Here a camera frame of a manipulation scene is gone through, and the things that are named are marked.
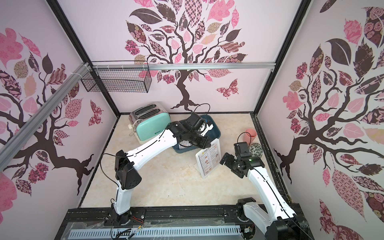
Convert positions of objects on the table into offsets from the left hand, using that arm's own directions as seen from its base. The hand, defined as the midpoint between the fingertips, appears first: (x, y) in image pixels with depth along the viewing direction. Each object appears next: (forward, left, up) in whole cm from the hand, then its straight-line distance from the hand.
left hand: (209, 147), depth 77 cm
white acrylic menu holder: (+4, -5, 0) cm, 6 cm away
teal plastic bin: (+20, -7, -15) cm, 26 cm away
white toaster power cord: (+16, +46, -5) cm, 49 cm away
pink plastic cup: (+15, -28, -11) cm, 34 cm away
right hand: (-5, -11, -10) cm, 15 cm away
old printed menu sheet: (-2, -1, -8) cm, 9 cm away
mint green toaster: (+21, +37, -2) cm, 43 cm away
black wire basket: (+45, +48, +14) cm, 67 cm away
